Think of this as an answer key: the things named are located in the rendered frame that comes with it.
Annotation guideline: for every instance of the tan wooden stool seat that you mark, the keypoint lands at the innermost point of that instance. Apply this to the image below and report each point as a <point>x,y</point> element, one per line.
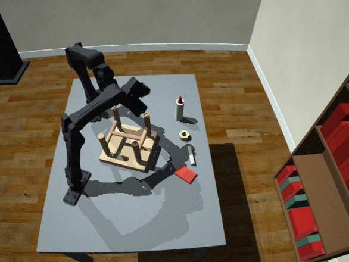
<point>122,154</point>

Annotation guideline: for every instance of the beige roll of masking tape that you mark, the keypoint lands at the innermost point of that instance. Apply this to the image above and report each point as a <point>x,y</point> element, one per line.
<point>184,138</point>

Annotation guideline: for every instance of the brown wooden stool legs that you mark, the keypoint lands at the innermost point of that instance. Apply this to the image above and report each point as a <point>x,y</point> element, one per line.
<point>135,145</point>

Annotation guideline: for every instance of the red flat block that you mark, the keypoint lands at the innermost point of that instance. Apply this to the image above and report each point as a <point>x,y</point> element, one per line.
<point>185,173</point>

